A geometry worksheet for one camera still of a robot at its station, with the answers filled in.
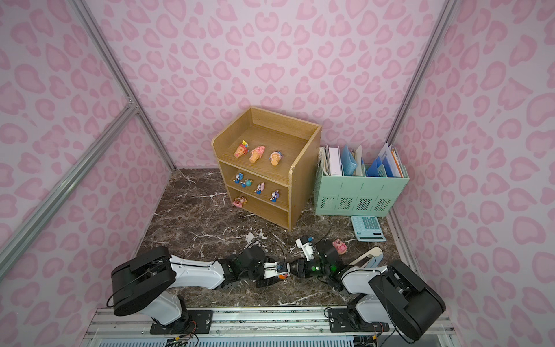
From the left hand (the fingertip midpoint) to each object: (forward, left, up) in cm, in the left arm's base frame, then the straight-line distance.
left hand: (281, 268), depth 84 cm
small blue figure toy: (+32, +18, +17) cm, 40 cm away
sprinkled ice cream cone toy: (+32, +14, +33) cm, 48 cm away
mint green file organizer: (+24, -31, +14) cm, 42 cm away
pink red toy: (-4, -1, +1) cm, 4 cm away
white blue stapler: (+3, -35, +1) cm, 35 cm away
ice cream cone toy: (+27, +2, +33) cm, 43 cm away
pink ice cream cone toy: (+29, +9, +32) cm, 44 cm away
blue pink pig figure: (+26, +9, +17) cm, 32 cm away
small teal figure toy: (+29, +13, +18) cm, 36 cm away
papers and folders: (+34, -21, +24) cm, 47 cm away
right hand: (-1, -2, +2) cm, 3 cm away
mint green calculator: (+17, -38, 0) cm, 41 cm away
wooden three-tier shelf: (+25, +4, +31) cm, 40 cm away
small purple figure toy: (+22, +3, +17) cm, 28 cm away
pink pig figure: (+29, +20, +3) cm, 35 cm away
